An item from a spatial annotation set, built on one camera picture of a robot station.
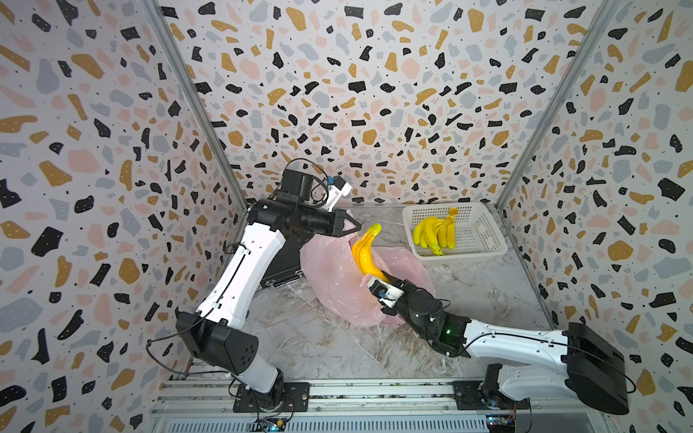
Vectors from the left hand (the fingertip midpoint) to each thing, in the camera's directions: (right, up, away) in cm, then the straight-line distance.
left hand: (362, 227), depth 68 cm
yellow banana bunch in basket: (+30, -2, +41) cm, 51 cm away
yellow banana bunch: (0, -7, +3) cm, 8 cm away
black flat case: (-27, -13, +24) cm, 39 cm away
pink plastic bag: (-9, -13, +11) cm, 19 cm away
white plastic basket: (+47, -2, +42) cm, 63 cm away
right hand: (+6, -13, +7) cm, 16 cm away
